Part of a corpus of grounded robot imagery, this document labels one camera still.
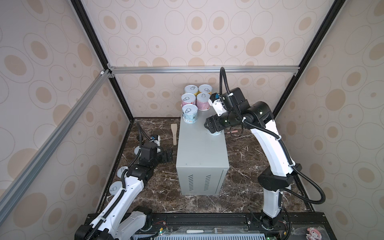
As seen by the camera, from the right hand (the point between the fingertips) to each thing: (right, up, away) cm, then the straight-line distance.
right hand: (211, 121), depth 68 cm
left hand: (-22, -13, +12) cm, 28 cm away
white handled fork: (+3, -52, +4) cm, 52 cm away
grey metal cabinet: (-5, -16, -10) cm, 20 cm away
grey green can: (+2, -5, -2) cm, 6 cm away
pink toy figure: (+47, -52, +1) cm, 70 cm away
